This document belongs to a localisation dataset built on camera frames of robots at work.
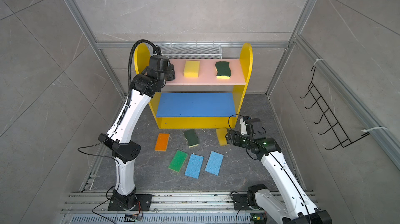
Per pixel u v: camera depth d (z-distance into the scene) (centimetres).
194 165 84
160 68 55
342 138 59
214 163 85
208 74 73
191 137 96
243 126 70
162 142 93
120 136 49
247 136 64
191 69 73
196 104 98
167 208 73
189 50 98
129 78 50
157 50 60
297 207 39
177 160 86
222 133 96
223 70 74
